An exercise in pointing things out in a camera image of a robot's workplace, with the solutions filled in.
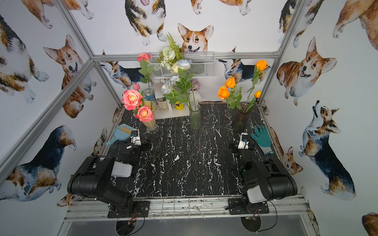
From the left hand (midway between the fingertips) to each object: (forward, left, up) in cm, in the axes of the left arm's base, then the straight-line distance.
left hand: (139, 132), depth 92 cm
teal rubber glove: (+1, -81, -10) cm, 81 cm away
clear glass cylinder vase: (+13, -35, +4) cm, 38 cm away
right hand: (-5, -64, +3) cm, 65 cm away
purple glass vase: (+9, -67, -4) cm, 67 cm away
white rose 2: (+13, -26, +19) cm, 35 cm away
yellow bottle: (+27, -22, -5) cm, 35 cm away
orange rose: (+16, -55, +25) cm, 63 cm away
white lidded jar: (+25, -15, +20) cm, 36 cm away
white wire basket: (+32, -40, +26) cm, 58 cm away
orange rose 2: (+11, -58, +16) cm, 61 cm away
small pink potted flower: (+27, -36, +15) cm, 47 cm away
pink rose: (-7, -12, +26) cm, 29 cm away
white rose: (+21, -24, +25) cm, 41 cm away
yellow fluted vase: (+8, -6, -2) cm, 10 cm away
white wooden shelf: (+24, -17, -9) cm, 31 cm away
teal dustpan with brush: (+7, +17, -10) cm, 21 cm away
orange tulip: (+11, -71, +20) cm, 75 cm away
